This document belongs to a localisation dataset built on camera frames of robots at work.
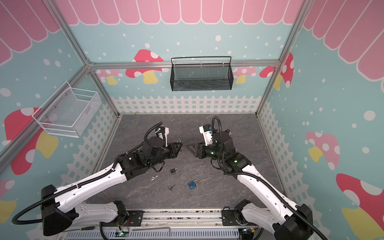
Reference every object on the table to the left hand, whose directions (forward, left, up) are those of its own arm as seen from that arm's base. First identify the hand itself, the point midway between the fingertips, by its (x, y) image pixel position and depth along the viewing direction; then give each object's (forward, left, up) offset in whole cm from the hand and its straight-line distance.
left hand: (181, 147), depth 72 cm
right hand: (-1, -4, +3) cm, 5 cm away
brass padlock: (+1, +1, +1) cm, 2 cm away
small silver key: (-6, +17, -24) cm, 30 cm away
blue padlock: (-9, -6, -24) cm, 27 cm away
